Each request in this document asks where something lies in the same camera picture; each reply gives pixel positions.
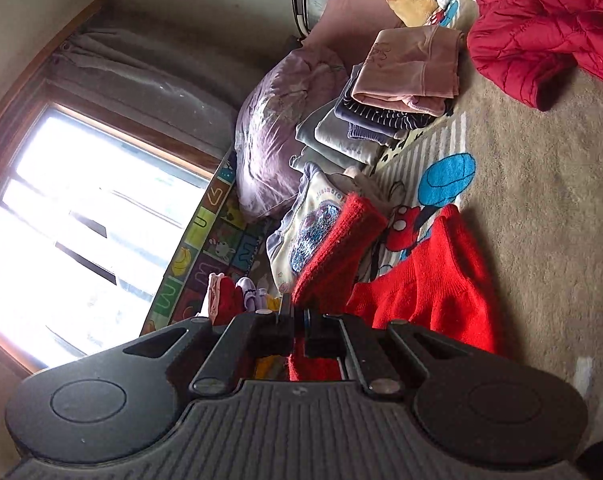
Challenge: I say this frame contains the colourful alphabet foam mat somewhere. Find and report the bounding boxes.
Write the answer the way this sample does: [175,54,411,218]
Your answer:
[140,152,283,339]

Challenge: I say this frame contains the folded red knit garment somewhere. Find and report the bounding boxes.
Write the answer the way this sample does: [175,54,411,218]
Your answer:
[216,277,246,324]

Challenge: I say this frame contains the wooden window frame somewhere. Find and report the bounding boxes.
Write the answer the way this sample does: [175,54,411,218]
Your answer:
[0,0,233,377]

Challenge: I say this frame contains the folded cream pink top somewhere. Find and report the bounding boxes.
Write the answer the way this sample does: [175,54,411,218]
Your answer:
[204,272,226,322]

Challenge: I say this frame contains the folded yellow knit garment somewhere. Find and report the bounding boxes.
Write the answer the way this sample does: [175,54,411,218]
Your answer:
[253,294,288,382]

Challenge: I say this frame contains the purple pillow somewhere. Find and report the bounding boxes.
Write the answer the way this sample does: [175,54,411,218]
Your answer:
[234,42,351,219]

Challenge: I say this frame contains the grey curtain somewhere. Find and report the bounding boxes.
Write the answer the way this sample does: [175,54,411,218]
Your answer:
[56,27,243,127]

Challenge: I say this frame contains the folded purple garment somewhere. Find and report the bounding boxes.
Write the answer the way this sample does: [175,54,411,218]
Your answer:
[348,124,398,144]

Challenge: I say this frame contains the folded light grey garment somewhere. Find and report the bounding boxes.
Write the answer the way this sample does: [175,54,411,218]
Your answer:
[313,109,401,167]

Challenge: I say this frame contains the folded striped dark garment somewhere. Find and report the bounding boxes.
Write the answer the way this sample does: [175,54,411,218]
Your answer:
[333,89,455,134]

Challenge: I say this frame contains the folded pink pants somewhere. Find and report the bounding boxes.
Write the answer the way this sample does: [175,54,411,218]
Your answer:
[350,25,465,117]

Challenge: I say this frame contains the window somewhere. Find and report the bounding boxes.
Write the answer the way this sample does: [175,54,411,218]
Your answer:
[0,102,218,362]

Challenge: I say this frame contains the folded tan garment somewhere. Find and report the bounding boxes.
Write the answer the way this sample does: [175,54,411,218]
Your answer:
[341,164,388,207]

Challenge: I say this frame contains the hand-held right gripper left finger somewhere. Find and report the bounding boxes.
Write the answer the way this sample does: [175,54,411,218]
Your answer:
[124,293,296,397]

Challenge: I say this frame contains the folded whitish grey garment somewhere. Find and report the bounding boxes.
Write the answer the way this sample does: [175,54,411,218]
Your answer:
[288,144,378,177]

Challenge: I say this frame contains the red knit sweater green patch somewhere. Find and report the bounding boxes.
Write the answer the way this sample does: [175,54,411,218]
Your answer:
[286,194,508,384]

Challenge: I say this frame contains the pink pillow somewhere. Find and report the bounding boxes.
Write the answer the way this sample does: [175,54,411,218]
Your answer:
[300,0,408,69]

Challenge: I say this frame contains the cream sweatshirt with sequin print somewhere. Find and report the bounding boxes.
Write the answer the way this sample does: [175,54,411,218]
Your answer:
[266,162,383,294]

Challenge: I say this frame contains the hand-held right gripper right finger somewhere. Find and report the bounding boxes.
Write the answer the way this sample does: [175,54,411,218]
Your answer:
[303,309,463,399]

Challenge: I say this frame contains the printed cartoon blanket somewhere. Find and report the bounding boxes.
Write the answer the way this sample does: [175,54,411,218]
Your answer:
[355,0,603,461]

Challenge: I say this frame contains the red quilted jacket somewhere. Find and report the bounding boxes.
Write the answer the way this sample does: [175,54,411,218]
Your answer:
[467,0,603,112]

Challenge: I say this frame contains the folded lavender grey garment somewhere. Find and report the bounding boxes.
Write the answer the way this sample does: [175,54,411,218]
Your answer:
[294,109,333,147]

